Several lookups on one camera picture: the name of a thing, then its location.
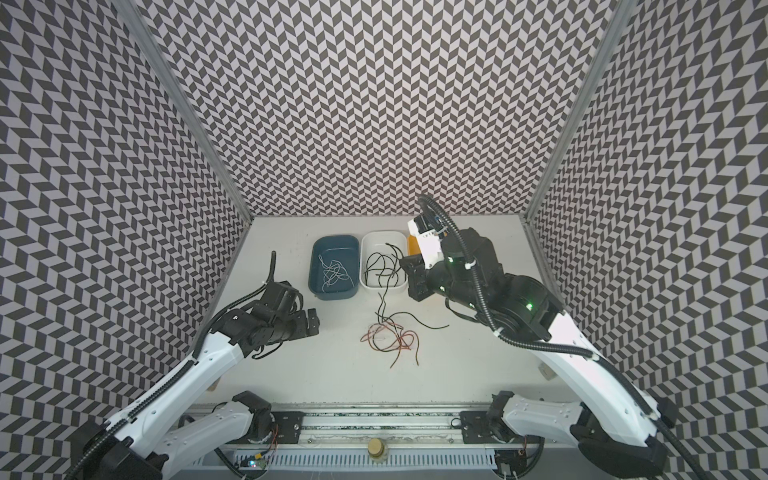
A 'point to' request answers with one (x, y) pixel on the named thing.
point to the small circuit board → (259, 463)
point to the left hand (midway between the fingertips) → (307, 324)
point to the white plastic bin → (374, 241)
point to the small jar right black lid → (547, 371)
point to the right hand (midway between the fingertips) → (404, 259)
